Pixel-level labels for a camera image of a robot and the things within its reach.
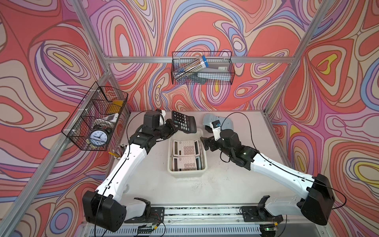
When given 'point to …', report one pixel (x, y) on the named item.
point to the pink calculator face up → (186, 148)
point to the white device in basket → (112, 117)
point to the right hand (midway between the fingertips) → (209, 138)
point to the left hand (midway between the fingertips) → (182, 124)
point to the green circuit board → (144, 229)
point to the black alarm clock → (99, 137)
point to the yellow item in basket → (115, 107)
